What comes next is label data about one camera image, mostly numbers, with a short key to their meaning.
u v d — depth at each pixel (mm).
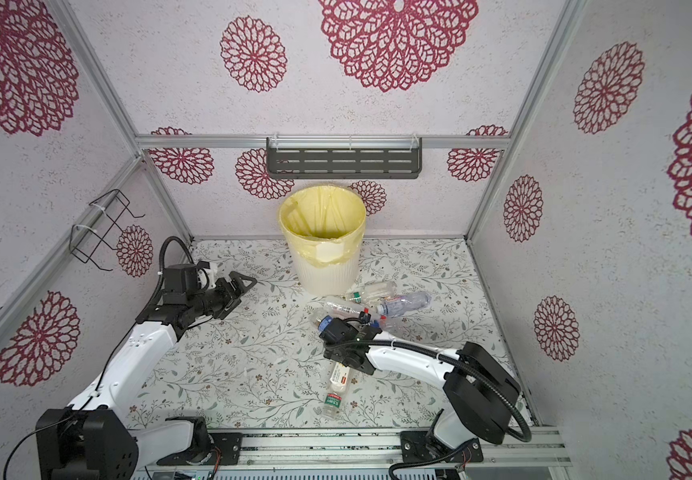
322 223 1058
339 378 796
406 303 1014
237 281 730
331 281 1036
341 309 947
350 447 760
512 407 381
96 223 762
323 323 919
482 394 427
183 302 615
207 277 689
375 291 1058
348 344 622
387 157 941
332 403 775
